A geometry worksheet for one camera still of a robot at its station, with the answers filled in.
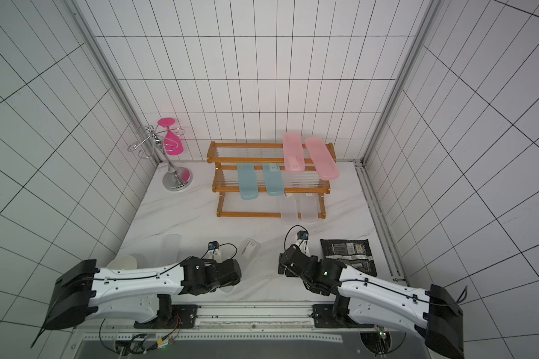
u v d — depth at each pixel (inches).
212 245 28.5
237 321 28.6
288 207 38.8
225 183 41.7
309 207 39.2
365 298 18.9
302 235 27.6
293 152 32.5
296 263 22.4
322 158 31.4
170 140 35.6
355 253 33.6
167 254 34.5
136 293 18.2
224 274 23.5
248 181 35.7
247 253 33.6
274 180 35.1
